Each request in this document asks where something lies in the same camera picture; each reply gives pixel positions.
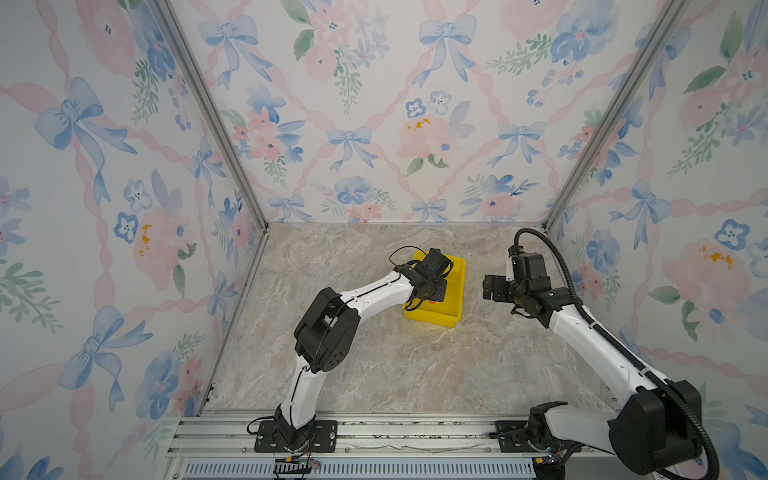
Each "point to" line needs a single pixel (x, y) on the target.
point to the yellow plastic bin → (449, 311)
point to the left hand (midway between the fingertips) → (440, 287)
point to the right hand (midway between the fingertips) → (500, 281)
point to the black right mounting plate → (514, 436)
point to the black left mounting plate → (321, 439)
